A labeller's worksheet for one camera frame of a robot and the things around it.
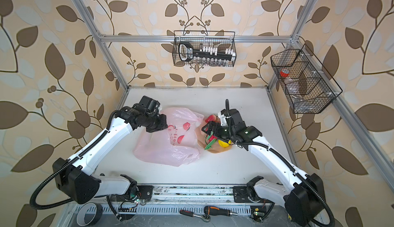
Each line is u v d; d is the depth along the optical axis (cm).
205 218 67
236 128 59
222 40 91
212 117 94
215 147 88
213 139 85
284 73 81
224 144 85
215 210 68
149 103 61
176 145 71
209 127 68
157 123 68
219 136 68
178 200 74
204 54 83
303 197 38
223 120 72
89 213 70
